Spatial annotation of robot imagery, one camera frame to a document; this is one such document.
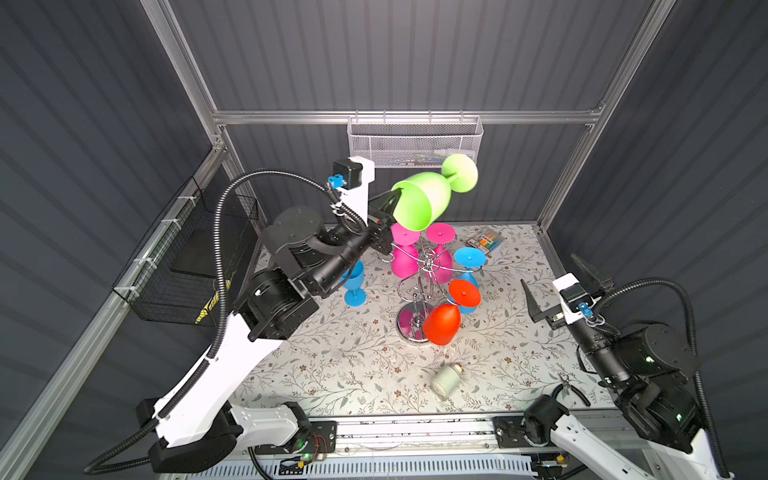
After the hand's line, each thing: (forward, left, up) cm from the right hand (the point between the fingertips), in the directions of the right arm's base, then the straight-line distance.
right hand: (560, 270), depth 53 cm
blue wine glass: (+18, +42, -28) cm, 54 cm away
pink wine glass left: (+16, +27, -19) cm, 37 cm away
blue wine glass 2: (+13, +12, -12) cm, 22 cm away
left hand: (+6, +29, +14) cm, 33 cm away
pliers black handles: (-7, -17, -43) cm, 46 cm away
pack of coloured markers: (+44, -5, -42) cm, 61 cm away
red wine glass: (0, +19, -20) cm, 28 cm away
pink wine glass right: (+20, +18, -11) cm, 30 cm away
